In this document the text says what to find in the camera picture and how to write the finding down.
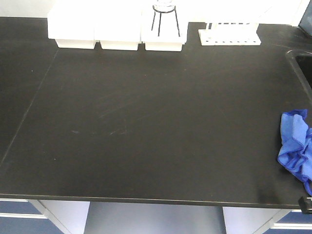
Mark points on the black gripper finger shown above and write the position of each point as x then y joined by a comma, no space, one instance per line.
306,206

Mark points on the blue cloth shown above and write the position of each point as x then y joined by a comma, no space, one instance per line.
293,146

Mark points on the black bench sink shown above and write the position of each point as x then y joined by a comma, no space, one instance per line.
303,65

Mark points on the white test tube rack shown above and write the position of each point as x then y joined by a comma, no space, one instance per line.
229,39

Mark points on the dark blue panel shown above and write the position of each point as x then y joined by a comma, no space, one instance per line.
306,17

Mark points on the white plastic container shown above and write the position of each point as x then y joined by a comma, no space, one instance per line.
165,42
118,26
70,24

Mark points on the glass beaker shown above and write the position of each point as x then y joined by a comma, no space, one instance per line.
163,4

